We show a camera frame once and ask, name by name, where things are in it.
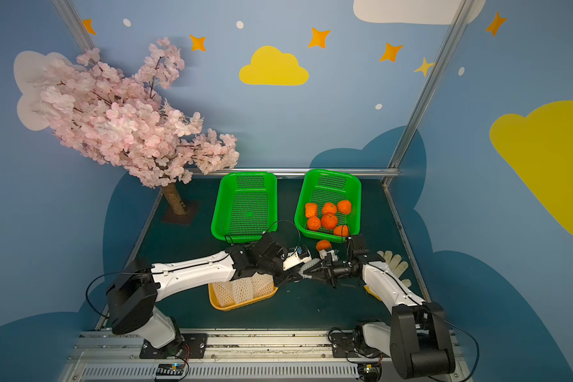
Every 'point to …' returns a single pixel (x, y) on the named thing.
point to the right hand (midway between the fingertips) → (309, 272)
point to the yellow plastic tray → (215, 303)
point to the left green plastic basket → (246, 207)
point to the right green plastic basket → (323, 187)
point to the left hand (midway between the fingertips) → (302, 268)
